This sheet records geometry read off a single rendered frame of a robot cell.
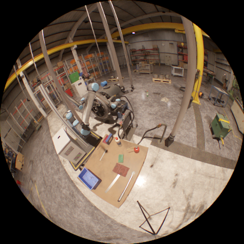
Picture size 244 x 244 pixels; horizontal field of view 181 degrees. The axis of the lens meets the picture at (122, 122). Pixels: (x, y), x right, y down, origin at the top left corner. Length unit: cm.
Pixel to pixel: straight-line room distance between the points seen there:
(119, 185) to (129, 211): 75
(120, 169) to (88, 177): 52
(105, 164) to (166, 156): 118
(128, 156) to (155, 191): 88
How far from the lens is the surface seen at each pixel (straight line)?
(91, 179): 128
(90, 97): 105
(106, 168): 119
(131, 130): 195
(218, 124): 262
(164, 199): 168
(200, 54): 357
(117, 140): 108
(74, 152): 148
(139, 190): 157
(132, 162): 112
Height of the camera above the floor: 155
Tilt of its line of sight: 44 degrees down
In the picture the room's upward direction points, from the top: 17 degrees counter-clockwise
